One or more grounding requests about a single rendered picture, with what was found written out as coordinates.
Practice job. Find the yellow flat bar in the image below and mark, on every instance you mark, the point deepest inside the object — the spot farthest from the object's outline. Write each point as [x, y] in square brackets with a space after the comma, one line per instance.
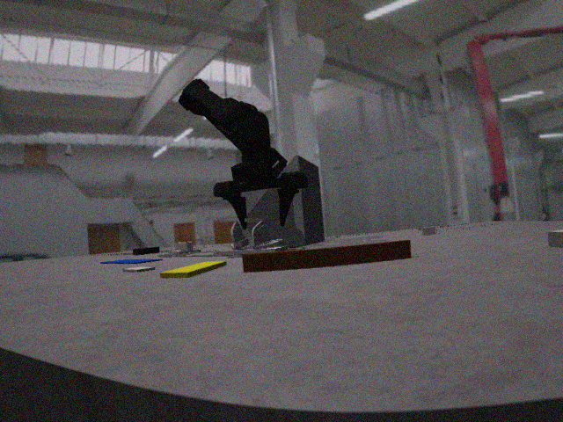
[192, 270]

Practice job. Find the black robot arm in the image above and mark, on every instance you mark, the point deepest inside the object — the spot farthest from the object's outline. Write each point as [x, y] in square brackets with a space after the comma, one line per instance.
[240, 123]

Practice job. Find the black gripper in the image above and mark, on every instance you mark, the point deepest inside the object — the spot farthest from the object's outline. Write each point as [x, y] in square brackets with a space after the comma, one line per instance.
[289, 182]

